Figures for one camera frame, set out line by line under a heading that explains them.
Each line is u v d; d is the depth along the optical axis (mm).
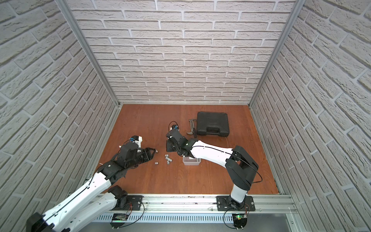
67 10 710
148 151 724
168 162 874
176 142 633
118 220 707
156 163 860
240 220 699
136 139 716
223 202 741
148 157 683
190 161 877
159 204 758
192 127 1033
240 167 446
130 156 601
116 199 619
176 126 755
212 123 1029
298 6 692
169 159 894
